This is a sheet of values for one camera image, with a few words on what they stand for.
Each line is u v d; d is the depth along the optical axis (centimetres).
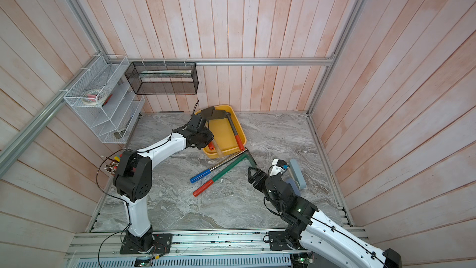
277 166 68
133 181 51
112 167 76
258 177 66
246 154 100
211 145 88
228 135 109
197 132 75
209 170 93
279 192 53
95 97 75
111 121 78
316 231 50
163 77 101
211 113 112
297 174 87
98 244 76
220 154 90
